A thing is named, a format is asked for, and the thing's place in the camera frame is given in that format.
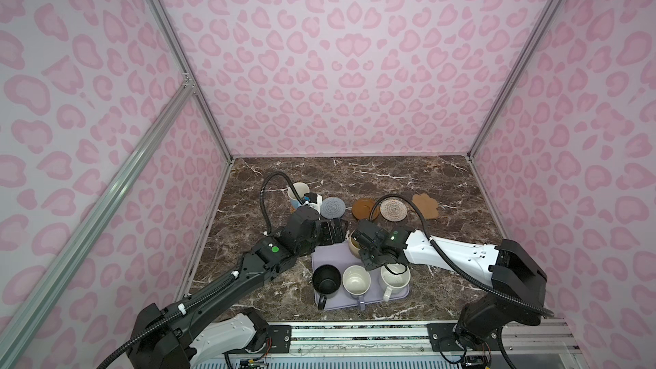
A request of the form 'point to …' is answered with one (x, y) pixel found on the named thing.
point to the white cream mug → (396, 283)
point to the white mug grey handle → (357, 281)
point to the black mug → (326, 279)
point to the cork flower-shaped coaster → (426, 205)
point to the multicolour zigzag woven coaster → (393, 210)
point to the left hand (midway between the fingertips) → (339, 221)
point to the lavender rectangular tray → (337, 254)
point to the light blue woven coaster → (332, 207)
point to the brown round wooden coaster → (361, 209)
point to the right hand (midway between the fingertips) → (368, 258)
